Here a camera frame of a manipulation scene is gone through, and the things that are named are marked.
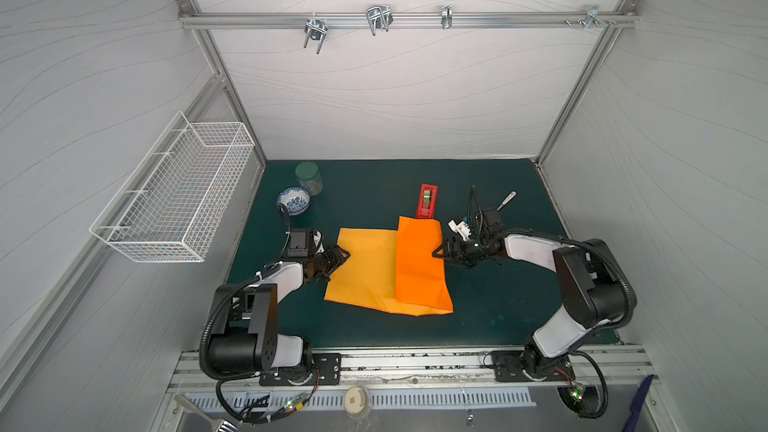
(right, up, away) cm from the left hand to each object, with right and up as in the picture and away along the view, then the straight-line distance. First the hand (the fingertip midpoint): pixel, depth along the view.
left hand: (349, 253), depth 92 cm
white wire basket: (-38, +17, -23) cm, 48 cm away
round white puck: (+6, -24, -31) cm, 39 cm away
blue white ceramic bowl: (-22, +16, +15) cm, 31 cm away
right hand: (+30, +1, -1) cm, 30 cm away
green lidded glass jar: (-15, +25, +11) cm, 31 cm away
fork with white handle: (+57, +17, +16) cm, 62 cm away
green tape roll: (+25, +17, +9) cm, 32 cm away
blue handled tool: (+72, -31, -22) cm, 82 cm away
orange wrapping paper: (+14, -5, -3) cm, 15 cm away
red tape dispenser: (+26, +15, +9) cm, 31 cm away
